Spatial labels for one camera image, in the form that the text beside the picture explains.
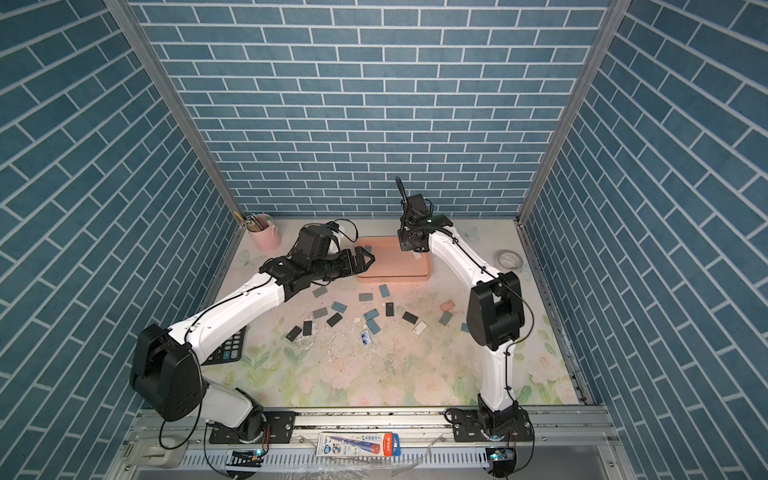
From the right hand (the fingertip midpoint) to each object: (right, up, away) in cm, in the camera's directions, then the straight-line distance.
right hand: (412, 239), depth 94 cm
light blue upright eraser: (-9, -17, +6) cm, 21 cm away
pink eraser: (+11, -22, +2) cm, 25 cm away
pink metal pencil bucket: (-52, 0, +12) cm, 53 cm away
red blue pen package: (-14, -50, -23) cm, 57 cm away
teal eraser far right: (+16, -27, -3) cm, 32 cm away
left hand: (-12, -7, -14) cm, 20 cm away
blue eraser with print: (-13, -24, 0) cm, 27 cm away
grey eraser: (-15, -19, +5) cm, 25 cm away
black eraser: (-1, -25, 0) cm, 25 cm away
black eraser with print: (-7, -23, 0) cm, 24 cm away
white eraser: (+2, -6, +14) cm, 15 cm away
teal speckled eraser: (-24, -22, +2) cm, 33 cm away
